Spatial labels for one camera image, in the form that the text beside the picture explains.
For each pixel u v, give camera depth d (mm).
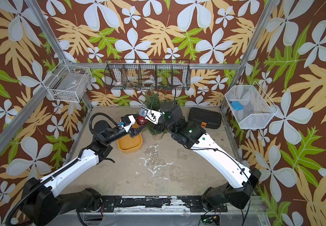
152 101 726
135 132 657
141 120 638
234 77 1005
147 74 975
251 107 837
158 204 752
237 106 848
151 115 530
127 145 940
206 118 1073
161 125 553
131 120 549
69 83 853
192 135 442
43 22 732
